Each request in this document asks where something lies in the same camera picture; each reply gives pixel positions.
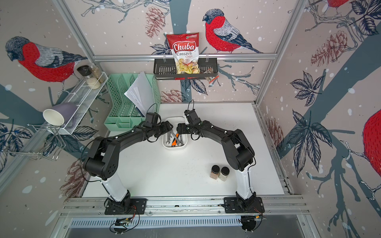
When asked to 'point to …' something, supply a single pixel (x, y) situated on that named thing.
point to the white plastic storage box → (172, 140)
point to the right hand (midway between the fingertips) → (180, 128)
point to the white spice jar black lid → (224, 173)
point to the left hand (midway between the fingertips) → (172, 124)
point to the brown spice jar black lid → (215, 171)
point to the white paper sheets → (141, 93)
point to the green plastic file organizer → (124, 115)
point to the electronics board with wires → (122, 225)
